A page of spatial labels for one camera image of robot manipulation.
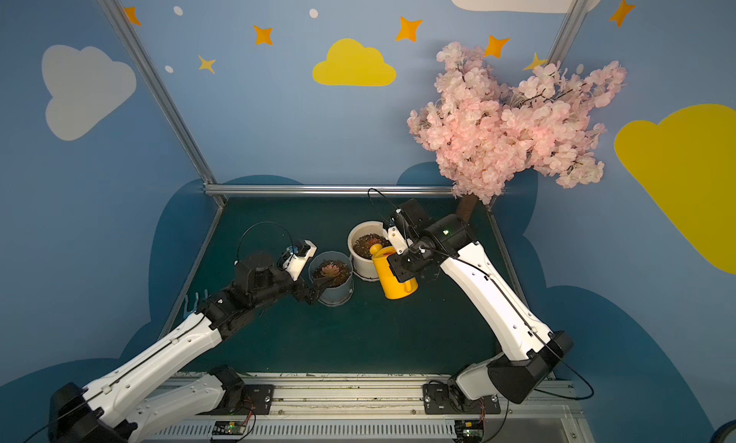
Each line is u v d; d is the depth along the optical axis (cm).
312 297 66
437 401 74
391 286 73
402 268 61
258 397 75
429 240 46
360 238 98
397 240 64
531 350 39
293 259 62
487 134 72
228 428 72
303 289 65
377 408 74
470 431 72
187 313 89
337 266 91
